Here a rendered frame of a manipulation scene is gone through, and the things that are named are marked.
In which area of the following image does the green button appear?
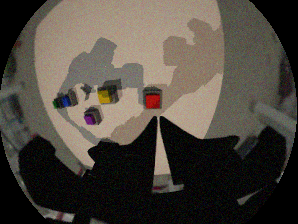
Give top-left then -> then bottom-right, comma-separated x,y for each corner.
52,96 -> 64,108

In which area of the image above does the yellow button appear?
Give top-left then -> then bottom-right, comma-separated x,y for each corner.
97,85 -> 120,104

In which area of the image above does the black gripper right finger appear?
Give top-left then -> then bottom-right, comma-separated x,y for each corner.
160,116 -> 239,185

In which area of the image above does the red button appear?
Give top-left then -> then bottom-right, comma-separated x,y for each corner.
142,89 -> 162,109

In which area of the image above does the blue button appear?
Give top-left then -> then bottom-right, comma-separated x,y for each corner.
61,91 -> 78,108

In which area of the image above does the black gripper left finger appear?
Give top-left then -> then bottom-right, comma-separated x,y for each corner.
88,117 -> 157,186

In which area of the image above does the purple button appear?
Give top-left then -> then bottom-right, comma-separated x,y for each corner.
84,109 -> 102,125

